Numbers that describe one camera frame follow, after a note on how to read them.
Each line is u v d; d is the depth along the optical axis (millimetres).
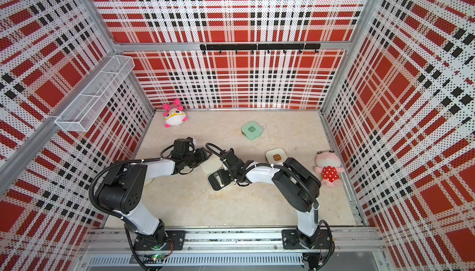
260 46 884
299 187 478
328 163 889
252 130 1078
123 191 474
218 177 905
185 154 800
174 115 1084
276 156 961
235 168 707
